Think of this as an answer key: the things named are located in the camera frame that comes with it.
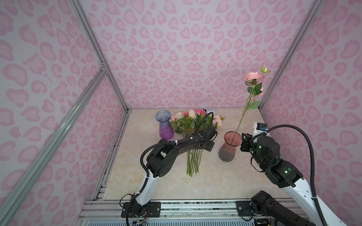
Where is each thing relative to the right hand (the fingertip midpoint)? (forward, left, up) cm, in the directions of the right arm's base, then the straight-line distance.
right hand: (243, 133), depth 69 cm
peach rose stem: (+28, +6, -24) cm, 37 cm away
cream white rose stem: (+30, +25, -19) cm, 43 cm away
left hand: (+9, +12, -25) cm, 29 cm away
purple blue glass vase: (+15, +42, -16) cm, 47 cm away
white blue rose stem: (+34, +13, -20) cm, 42 cm away
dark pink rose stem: (+30, +20, -19) cm, 41 cm away
